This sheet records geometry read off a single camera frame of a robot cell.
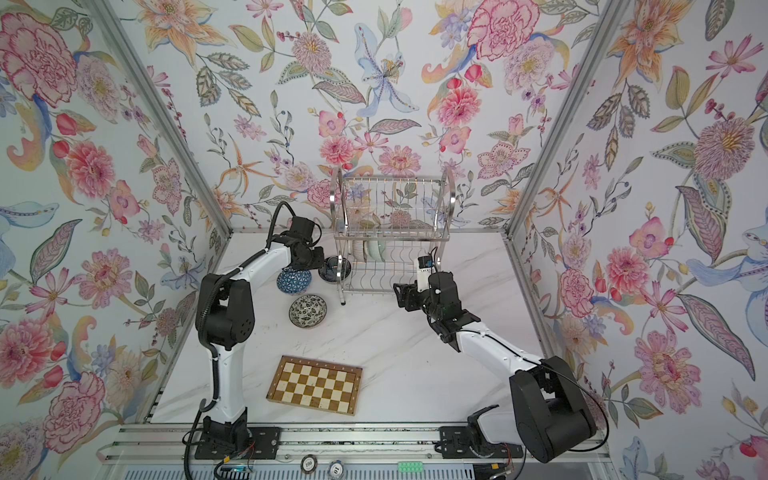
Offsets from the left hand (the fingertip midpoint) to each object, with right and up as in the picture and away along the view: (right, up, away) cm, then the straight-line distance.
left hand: (324, 261), depth 102 cm
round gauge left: (+2, -49, -30) cm, 57 cm away
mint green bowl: (+18, +4, -4) cm, 19 cm away
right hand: (+26, -6, -15) cm, 31 cm away
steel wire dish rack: (+20, +16, +22) cm, 34 cm away
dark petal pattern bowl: (+1, -3, +3) cm, 4 cm away
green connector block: (+27, -48, -32) cm, 64 cm away
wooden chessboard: (+3, -33, -22) cm, 40 cm away
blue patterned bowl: (-11, -7, +2) cm, 13 cm away
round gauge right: (+10, -47, -35) cm, 59 cm away
